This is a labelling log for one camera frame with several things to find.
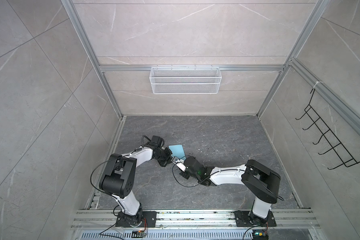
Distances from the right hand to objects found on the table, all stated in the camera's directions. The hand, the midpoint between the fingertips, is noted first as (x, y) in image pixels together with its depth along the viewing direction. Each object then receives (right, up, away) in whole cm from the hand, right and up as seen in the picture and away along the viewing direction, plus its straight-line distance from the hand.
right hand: (179, 162), depth 89 cm
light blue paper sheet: (-2, +5, +9) cm, 11 cm away
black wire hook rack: (+68, +8, -31) cm, 75 cm away
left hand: (-2, +4, +2) cm, 5 cm away
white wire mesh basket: (+4, +54, +11) cm, 55 cm away
